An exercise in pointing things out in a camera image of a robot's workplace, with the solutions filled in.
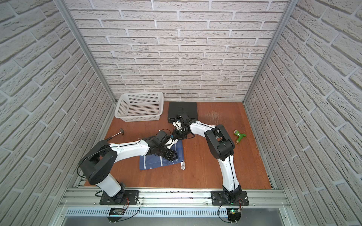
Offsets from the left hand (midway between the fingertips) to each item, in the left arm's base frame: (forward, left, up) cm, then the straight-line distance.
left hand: (176, 155), depth 87 cm
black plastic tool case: (+38, +2, +1) cm, 39 cm away
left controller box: (-29, +30, -2) cm, 42 cm away
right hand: (+13, +2, -1) cm, 14 cm away
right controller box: (-31, -31, -2) cm, 44 cm away
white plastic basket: (+37, +29, +5) cm, 47 cm away
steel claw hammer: (+19, +41, -2) cm, 45 cm away
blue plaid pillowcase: (-3, +15, -2) cm, 15 cm away
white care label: (-6, -4, -1) cm, 8 cm away
